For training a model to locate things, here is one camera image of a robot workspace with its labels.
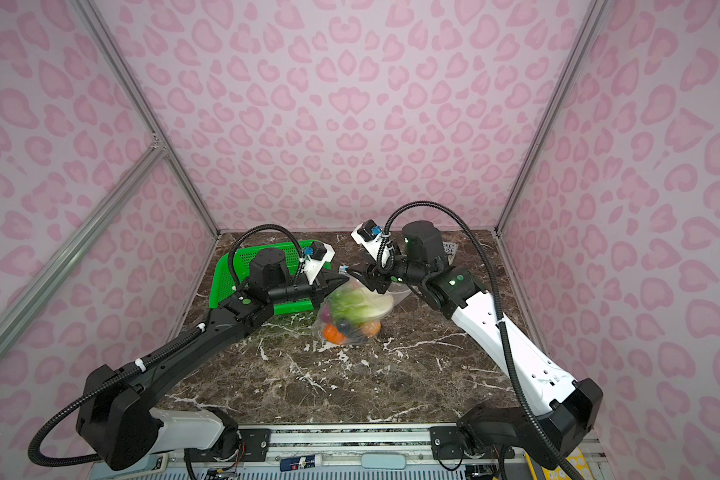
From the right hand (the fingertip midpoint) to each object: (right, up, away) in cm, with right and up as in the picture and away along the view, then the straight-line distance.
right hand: (358, 258), depth 66 cm
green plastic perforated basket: (-45, -8, +29) cm, 54 cm away
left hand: (-2, -4, +6) cm, 7 cm away
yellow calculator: (+45, -49, +2) cm, 66 cm away
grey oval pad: (+6, -48, +5) cm, 49 cm away
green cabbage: (0, -12, +14) cm, 19 cm away
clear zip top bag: (+2, -21, +20) cm, 29 cm away
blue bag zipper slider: (-3, -2, +3) cm, 5 cm away
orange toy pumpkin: (-8, -21, +18) cm, 29 cm away
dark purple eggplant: (-4, -18, +14) cm, 23 cm away
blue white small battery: (-13, -47, +3) cm, 49 cm away
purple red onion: (-9, -16, +16) cm, 24 cm away
